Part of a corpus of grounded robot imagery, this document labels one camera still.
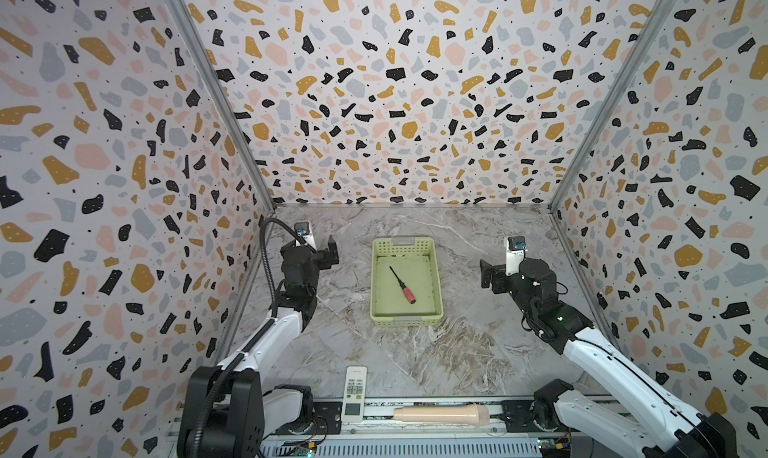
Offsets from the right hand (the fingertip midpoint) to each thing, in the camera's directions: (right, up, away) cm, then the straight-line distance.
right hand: (497, 254), depth 78 cm
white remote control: (-37, -35, -1) cm, 51 cm away
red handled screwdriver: (-23, -14, +19) cm, 33 cm away
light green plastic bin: (-20, -5, +29) cm, 35 cm away
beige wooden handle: (-9, -38, -6) cm, 40 cm away
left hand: (-49, +5, +4) cm, 50 cm away
